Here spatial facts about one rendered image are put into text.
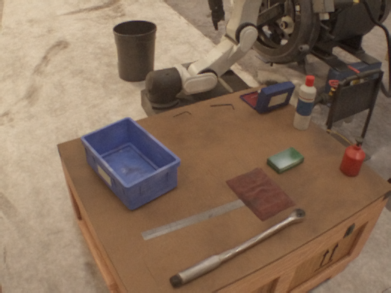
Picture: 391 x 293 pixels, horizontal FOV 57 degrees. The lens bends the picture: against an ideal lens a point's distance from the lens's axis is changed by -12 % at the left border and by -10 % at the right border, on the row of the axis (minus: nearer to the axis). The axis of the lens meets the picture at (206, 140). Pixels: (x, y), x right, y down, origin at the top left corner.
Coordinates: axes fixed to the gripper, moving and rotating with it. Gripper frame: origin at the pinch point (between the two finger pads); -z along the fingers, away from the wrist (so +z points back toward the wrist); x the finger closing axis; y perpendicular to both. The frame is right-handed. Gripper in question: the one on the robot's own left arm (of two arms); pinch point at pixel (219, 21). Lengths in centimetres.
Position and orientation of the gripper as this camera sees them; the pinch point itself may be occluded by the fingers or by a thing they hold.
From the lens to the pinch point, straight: 248.9
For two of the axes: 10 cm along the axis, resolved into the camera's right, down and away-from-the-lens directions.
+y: -9.0, -2.1, 3.7
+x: 3.9, -7.7, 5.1
